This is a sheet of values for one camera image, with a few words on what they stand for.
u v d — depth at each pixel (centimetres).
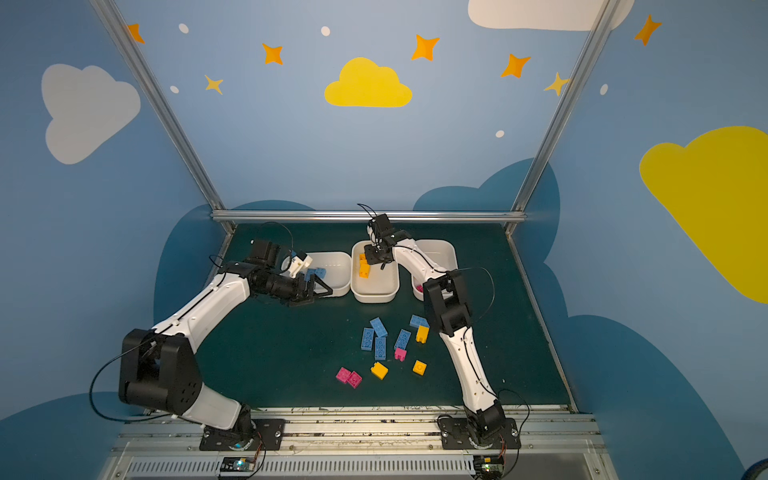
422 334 90
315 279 75
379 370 84
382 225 85
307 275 75
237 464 71
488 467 72
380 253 93
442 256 110
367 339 91
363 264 107
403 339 90
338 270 107
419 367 86
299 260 80
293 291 74
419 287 100
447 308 63
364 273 106
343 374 83
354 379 83
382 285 104
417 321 94
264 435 73
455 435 75
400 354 86
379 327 93
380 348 89
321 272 104
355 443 73
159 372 43
